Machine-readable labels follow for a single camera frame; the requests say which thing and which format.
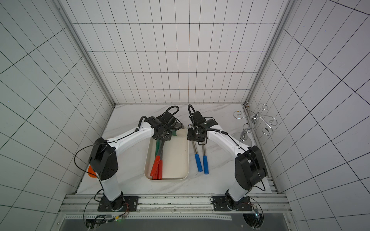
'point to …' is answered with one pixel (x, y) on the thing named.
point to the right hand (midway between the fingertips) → (191, 134)
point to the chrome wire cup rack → (269, 121)
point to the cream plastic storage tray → (175, 157)
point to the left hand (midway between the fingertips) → (163, 138)
